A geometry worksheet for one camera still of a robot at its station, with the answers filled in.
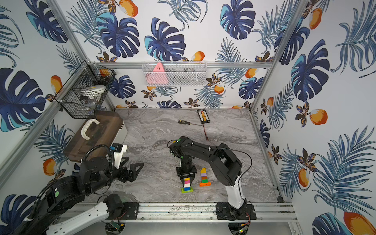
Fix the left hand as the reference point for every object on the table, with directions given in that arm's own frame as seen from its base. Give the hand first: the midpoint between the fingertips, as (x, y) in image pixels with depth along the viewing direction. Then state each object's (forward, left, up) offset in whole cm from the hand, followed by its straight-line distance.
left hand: (135, 160), depth 63 cm
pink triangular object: (+52, 0, +7) cm, 53 cm away
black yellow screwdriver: (+44, -20, -26) cm, 55 cm away
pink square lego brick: (-1, -23, -19) cm, 29 cm away
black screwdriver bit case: (+51, -31, -26) cm, 65 cm away
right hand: (-2, -22, -21) cm, 31 cm away
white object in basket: (+38, +32, +7) cm, 50 cm away
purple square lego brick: (+6, -32, -26) cm, 42 cm away
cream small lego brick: (-3, -22, -21) cm, 31 cm away
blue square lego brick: (-4, -23, -22) cm, 32 cm away
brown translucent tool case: (+22, +29, -10) cm, 38 cm away
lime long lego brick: (-5, -21, -23) cm, 32 cm away
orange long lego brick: (0, -32, -26) cm, 42 cm away
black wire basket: (+34, +38, +5) cm, 52 cm away
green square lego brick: (+2, -32, -26) cm, 42 cm away
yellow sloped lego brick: (+7, -31, -25) cm, 41 cm away
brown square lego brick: (+5, -32, -29) cm, 43 cm away
